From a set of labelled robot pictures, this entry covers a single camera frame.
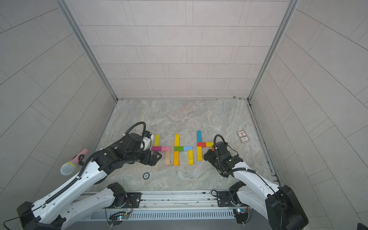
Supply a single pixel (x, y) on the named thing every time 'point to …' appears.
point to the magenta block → (156, 148)
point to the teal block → (199, 136)
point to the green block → (179, 148)
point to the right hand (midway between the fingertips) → (207, 158)
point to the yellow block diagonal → (200, 153)
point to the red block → (201, 144)
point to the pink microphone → (69, 168)
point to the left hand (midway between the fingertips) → (158, 154)
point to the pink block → (165, 149)
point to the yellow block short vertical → (190, 159)
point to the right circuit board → (241, 215)
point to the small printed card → (243, 136)
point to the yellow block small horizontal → (209, 144)
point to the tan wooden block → (167, 157)
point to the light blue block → (188, 148)
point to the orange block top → (212, 149)
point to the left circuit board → (116, 218)
